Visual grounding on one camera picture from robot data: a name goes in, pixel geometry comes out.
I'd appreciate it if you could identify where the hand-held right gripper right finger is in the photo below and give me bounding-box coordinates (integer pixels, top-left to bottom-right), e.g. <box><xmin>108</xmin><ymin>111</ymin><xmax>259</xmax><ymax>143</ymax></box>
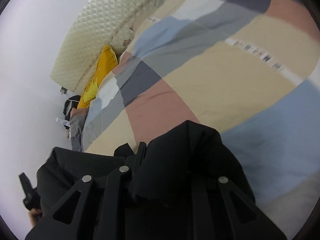
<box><xmin>192</xmin><ymin>176</ymin><xmax>287</xmax><ymax>240</ymax></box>

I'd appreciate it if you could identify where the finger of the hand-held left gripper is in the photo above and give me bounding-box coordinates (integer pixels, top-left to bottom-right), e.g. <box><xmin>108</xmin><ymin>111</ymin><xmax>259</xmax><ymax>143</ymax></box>
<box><xmin>18</xmin><ymin>172</ymin><xmax>34</xmax><ymax>193</ymax></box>

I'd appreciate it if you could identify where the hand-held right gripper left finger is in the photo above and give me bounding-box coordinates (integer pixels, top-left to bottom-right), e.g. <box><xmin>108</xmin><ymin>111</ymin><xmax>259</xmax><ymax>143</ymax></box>
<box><xmin>24</xmin><ymin>142</ymin><xmax>147</xmax><ymax>240</ymax></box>

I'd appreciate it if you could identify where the black puffer jacket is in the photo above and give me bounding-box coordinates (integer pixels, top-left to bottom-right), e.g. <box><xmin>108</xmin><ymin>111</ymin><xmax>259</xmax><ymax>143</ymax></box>
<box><xmin>36</xmin><ymin>120</ymin><xmax>257</xmax><ymax>240</ymax></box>

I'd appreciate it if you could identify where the person's left hand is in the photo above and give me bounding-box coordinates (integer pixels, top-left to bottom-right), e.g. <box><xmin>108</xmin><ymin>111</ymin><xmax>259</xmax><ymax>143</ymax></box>
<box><xmin>28</xmin><ymin>208</ymin><xmax>45</xmax><ymax>228</ymax></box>

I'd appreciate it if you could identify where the white spray bottle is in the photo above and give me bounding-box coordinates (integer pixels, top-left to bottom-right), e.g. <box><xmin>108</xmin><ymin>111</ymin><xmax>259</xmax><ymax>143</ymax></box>
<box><xmin>54</xmin><ymin>116</ymin><xmax>71</xmax><ymax>128</ymax></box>

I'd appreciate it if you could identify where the black bag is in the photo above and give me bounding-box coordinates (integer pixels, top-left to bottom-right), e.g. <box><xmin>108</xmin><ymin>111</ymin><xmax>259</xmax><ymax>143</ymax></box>
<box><xmin>62</xmin><ymin>95</ymin><xmax>83</xmax><ymax>130</ymax></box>

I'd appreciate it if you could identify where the yellow pillow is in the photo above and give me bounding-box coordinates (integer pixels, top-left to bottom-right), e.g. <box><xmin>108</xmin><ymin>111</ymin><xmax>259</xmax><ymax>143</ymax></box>
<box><xmin>77</xmin><ymin>45</ymin><xmax>119</xmax><ymax>110</ymax></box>

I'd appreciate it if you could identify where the checkered patchwork blanket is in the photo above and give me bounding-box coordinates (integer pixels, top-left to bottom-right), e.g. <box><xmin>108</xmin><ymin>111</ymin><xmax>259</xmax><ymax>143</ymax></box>
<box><xmin>67</xmin><ymin>0</ymin><xmax>320</xmax><ymax>230</ymax></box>

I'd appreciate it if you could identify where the cream quilted headboard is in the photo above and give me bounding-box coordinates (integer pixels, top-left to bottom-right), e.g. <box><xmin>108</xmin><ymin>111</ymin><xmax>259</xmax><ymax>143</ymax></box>
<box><xmin>50</xmin><ymin>0</ymin><xmax>186</xmax><ymax>94</ymax></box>

